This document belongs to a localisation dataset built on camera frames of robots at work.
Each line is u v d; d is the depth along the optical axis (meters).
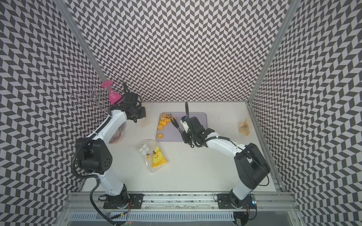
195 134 0.66
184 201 0.74
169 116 1.08
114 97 0.93
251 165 0.44
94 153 0.46
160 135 0.98
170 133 1.02
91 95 0.81
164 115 1.08
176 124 0.90
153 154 0.85
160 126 1.02
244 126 1.00
